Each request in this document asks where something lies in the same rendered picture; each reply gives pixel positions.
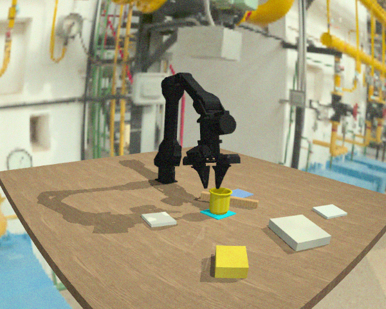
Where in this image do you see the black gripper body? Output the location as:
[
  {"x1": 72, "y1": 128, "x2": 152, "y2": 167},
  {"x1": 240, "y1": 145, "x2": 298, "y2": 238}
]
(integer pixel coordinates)
[{"x1": 183, "y1": 136, "x2": 241, "y2": 166}]

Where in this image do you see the yellow block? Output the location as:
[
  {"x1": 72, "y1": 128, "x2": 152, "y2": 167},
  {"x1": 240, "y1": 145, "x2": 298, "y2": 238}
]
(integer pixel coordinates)
[{"x1": 215, "y1": 245, "x2": 249, "y2": 278}]

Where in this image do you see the yellow translucent cup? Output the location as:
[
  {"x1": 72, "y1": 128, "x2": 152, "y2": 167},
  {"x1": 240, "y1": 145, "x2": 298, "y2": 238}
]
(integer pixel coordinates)
[{"x1": 209, "y1": 187, "x2": 232, "y2": 215}]

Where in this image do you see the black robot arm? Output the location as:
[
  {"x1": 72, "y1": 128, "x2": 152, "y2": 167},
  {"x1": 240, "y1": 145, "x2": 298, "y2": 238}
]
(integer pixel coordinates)
[{"x1": 154, "y1": 73, "x2": 237, "y2": 184}]

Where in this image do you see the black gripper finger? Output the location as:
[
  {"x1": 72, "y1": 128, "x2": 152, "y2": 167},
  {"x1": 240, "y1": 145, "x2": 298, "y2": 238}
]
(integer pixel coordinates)
[
  {"x1": 212, "y1": 165, "x2": 231, "y2": 189},
  {"x1": 191, "y1": 165, "x2": 210, "y2": 189}
]

